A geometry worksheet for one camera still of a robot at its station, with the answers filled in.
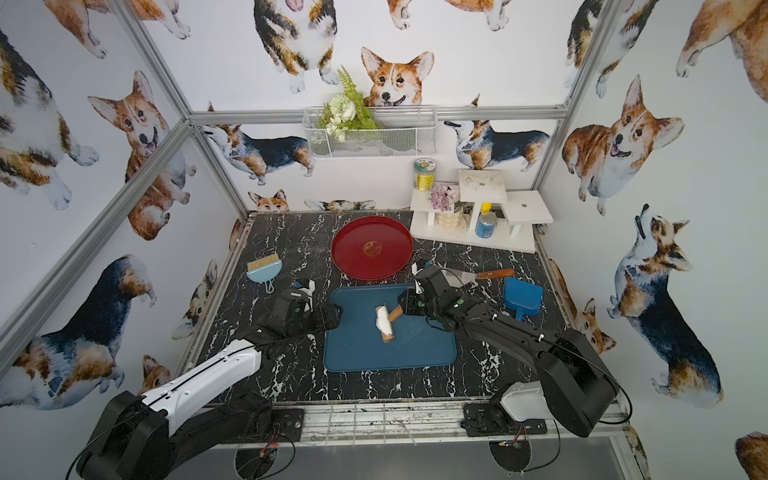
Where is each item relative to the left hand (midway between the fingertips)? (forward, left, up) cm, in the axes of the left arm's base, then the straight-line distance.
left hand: (330, 304), depth 86 cm
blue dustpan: (+5, -59, -7) cm, 60 cm away
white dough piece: (-4, -15, -5) cm, 16 cm away
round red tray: (+26, -10, -9) cm, 30 cm away
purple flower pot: (+29, -34, +13) cm, 47 cm away
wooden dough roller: (-8, -16, -6) cm, 19 cm away
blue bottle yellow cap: (+30, -51, 0) cm, 60 cm away
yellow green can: (+42, -29, +14) cm, 53 cm away
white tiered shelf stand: (+29, -60, +7) cm, 67 cm away
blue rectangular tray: (-9, -7, -7) cm, 14 cm away
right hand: (+1, -23, +3) cm, 23 cm away
